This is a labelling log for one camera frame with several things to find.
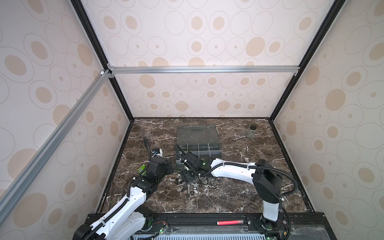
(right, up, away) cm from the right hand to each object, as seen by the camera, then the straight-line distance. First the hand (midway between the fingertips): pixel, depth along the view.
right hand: (186, 175), depth 85 cm
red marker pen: (+18, -20, -12) cm, 29 cm away
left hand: (-7, +9, -2) cm, 12 cm away
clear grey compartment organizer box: (+10, +18, +22) cm, 30 cm away
